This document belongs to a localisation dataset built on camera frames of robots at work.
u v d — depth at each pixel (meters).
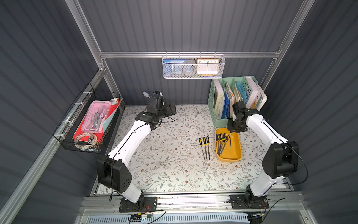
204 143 0.96
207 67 0.89
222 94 0.93
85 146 0.61
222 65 0.85
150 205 0.74
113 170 0.41
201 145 0.96
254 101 0.97
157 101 0.60
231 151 0.94
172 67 0.84
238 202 0.74
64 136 0.60
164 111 0.69
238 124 0.74
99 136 0.68
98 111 0.75
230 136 0.99
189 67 0.88
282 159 0.49
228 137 0.99
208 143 0.97
